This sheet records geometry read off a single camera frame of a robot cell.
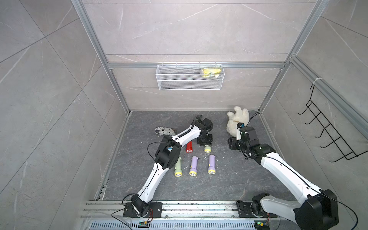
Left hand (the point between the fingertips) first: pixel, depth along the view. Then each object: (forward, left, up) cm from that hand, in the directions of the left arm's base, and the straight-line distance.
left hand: (212, 142), depth 97 cm
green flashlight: (-5, +4, +1) cm, 7 cm away
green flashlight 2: (-19, +23, 0) cm, 30 cm away
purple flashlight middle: (-19, +14, +1) cm, 24 cm away
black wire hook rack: (-23, -50, +29) cm, 63 cm away
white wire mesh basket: (+39, +14, +27) cm, 49 cm away
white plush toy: (+16, -21, +8) cm, 28 cm away
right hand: (-6, -9, +13) cm, 17 cm away
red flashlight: (-3, +16, -1) cm, 16 cm away
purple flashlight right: (-19, +3, -1) cm, 19 cm away
